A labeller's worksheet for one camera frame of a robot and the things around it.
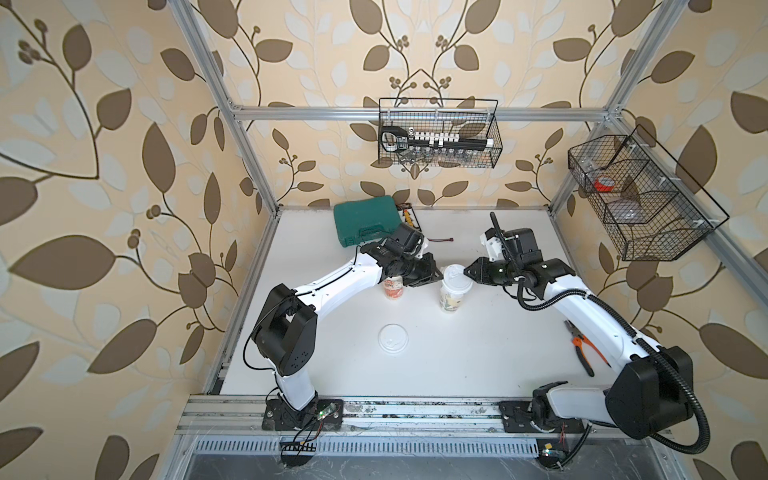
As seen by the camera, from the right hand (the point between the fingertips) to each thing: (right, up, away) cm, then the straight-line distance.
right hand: (466, 272), depth 83 cm
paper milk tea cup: (-4, -9, +3) cm, 10 cm away
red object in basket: (+37, +24, -2) cm, 45 cm away
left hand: (-8, 0, -2) cm, 8 cm away
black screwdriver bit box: (-15, +19, +36) cm, 44 cm away
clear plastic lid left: (-21, -20, +4) cm, 29 cm away
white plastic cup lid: (-4, -2, -2) cm, 5 cm away
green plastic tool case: (-32, +16, +30) cm, 47 cm away
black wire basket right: (+43, +17, -10) cm, 48 cm away
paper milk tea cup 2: (-21, -5, +4) cm, 22 cm away
